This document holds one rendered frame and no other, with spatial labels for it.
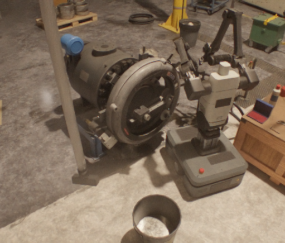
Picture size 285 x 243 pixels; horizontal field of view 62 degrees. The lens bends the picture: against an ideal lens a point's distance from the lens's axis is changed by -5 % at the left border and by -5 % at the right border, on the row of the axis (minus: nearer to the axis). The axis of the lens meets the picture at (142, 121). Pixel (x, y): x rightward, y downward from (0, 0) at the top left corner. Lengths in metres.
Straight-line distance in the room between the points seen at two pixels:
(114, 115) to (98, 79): 0.41
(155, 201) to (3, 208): 1.29
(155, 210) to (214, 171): 0.56
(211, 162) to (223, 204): 0.37
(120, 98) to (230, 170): 1.04
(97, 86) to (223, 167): 1.22
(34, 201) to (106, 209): 0.62
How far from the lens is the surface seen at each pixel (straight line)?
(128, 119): 1.95
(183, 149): 2.17
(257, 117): 2.35
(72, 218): 2.13
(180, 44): 2.02
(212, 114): 1.88
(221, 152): 2.22
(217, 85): 1.74
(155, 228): 1.87
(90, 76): 2.18
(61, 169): 2.45
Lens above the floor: 1.80
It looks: 40 degrees down
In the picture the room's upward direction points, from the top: straight up
